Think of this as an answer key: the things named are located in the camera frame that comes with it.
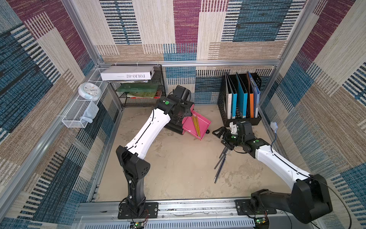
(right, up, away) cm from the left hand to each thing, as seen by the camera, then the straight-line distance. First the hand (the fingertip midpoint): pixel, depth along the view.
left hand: (186, 111), depth 80 cm
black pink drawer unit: (-6, -12, +20) cm, 24 cm away
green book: (-31, +15, +15) cm, 37 cm away
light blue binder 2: (+34, +9, +8) cm, 36 cm away
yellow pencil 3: (+8, -10, +20) cm, 24 cm away
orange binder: (+43, +4, +14) cm, 45 cm away
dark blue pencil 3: (+19, -36, +5) cm, 41 cm away
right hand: (+17, -14, +4) cm, 22 cm away
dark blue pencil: (+21, -31, +10) cm, 39 cm away
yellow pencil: (+6, -9, +22) cm, 25 cm away
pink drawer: (+2, -9, +22) cm, 23 cm away
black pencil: (+24, -26, +14) cm, 38 cm away
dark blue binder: (+41, +9, +6) cm, 43 cm away
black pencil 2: (+25, -26, +14) cm, 39 cm away
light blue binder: (+31, +3, +14) cm, 34 cm away
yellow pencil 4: (+8, -9, +20) cm, 24 cm away
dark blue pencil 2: (+19, -36, +5) cm, 41 cm away
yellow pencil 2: (+8, -9, +21) cm, 24 cm away
